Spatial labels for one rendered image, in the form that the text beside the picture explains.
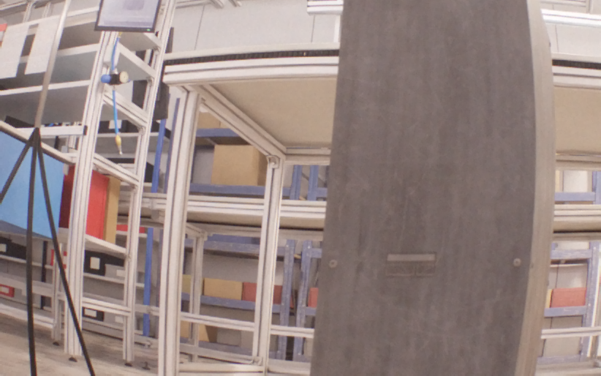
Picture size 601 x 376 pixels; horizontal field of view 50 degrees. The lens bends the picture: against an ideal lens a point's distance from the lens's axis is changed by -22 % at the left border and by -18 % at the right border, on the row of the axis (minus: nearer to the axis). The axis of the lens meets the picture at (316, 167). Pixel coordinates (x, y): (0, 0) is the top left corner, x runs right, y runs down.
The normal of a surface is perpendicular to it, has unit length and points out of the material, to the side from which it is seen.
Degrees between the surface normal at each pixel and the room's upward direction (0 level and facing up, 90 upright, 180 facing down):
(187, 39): 90
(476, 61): 90
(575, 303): 90
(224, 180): 90
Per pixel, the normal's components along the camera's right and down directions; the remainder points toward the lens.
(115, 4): 0.13, -0.02
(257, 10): -0.28, -0.24
